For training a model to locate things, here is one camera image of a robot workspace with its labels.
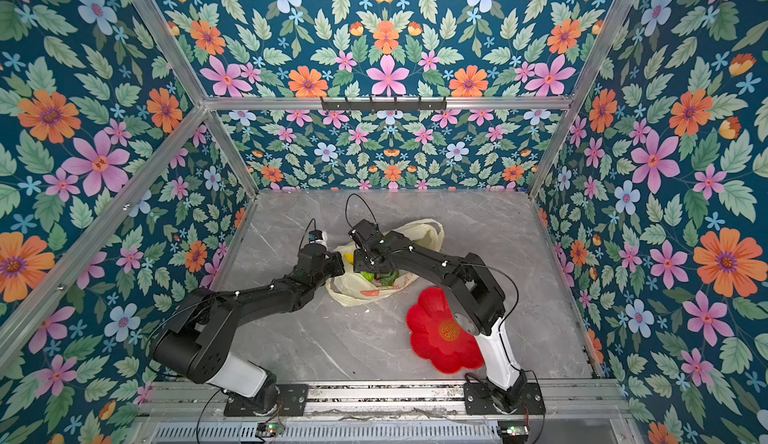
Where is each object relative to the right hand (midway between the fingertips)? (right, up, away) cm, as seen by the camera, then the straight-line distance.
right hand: (362, 263), depth 91 cm
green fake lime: (+8, -6, 0) cm, 10 cm away
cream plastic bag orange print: (-4, -7, -3) cm, 8 cm away
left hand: (-5, +5, 0) cm, 7 cm away
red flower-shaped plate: (+22, -20, -8) cm, 31 cm away
